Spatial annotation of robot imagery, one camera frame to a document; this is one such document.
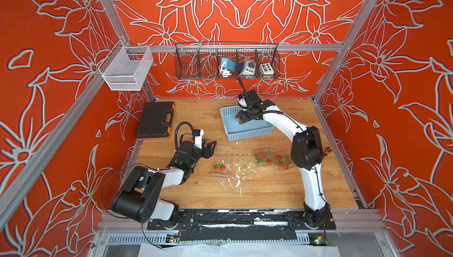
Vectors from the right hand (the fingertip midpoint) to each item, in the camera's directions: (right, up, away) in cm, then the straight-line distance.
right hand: (240, 114), depth 96 cm
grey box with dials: (+4, +25, -6) cm, 26 cm away
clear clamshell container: (+19, -27, -11) cm, 35 cm away
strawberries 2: (-12, -27, -9) cm, 31 cm away
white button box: (+14, +25, -2) cm, 29 cm away
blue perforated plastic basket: (-2, -10, +6) cm, 12 cm away
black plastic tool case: (-51, -3, +9) cm, 52 cm away
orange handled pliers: (+46, -19, -4) cm, 50 cm away
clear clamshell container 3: (-10, -25, -6) cm, 28 cm away
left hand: (-15, -13, -8) cm, 22 cm away
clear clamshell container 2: (+9, -19, -4) cm, 22 cm away
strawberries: (+11, -22, -4) cm, 25 cm away
